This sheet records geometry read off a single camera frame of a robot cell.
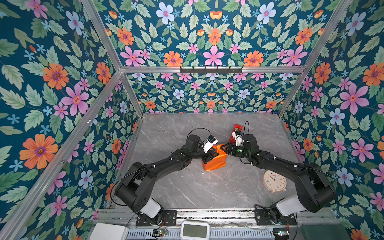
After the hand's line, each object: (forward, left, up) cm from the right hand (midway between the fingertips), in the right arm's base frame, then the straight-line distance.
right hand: (223, 146), depth 87 cm
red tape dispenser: (+19, -12, -5) cm, 23 cm away
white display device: (-40, +17, -9) cm, 44 cm away
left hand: (-5, +3, +4) cm, 7 cm away
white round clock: (-18, -28, -10) cm, 35 cm away
